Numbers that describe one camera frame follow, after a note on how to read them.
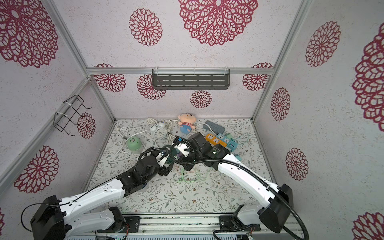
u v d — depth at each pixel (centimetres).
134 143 94
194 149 56
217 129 113
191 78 93
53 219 39
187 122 109
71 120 78
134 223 73
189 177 90
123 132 113
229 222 74
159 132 103
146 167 57
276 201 39
